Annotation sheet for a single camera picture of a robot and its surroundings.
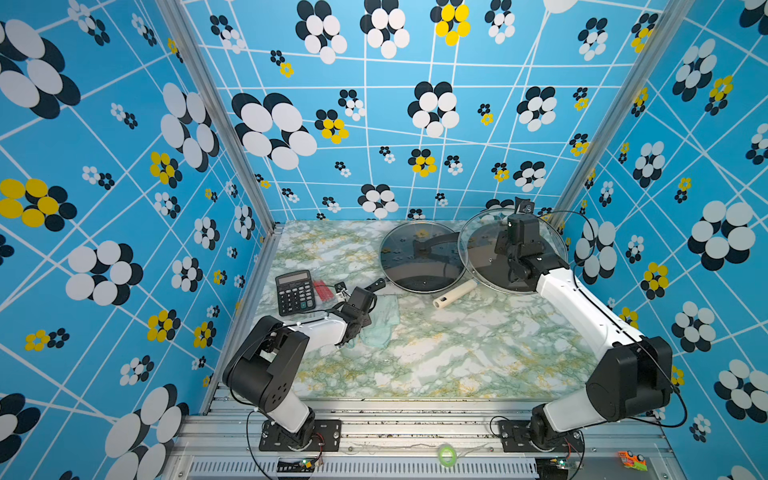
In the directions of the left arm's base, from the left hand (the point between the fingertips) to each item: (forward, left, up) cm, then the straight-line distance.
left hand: (362, 313), depth 96 cm
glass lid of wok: (+21, -39, +7) cm, 45 cm away
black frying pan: (+17, -20, +8) cm, 27 cm away
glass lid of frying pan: (+17, -20, +8) cm, 27 cm away
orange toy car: (-39, -65, +2) cm, 76 cm away
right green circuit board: (-40, -48, -2) cm, 63 cm away
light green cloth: (-2, -7, +1) cm, 7 cm away
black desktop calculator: (+7, +23, +1) cm, 24 cm away
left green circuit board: (-40, +11, -1) cm, 42 cm away
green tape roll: (-38, -23, 0) cm, 45 cm away
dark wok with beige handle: (+5, -34, +8) cm, 35 cm away
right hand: (+12, -46, +25) cm, 54 cm away
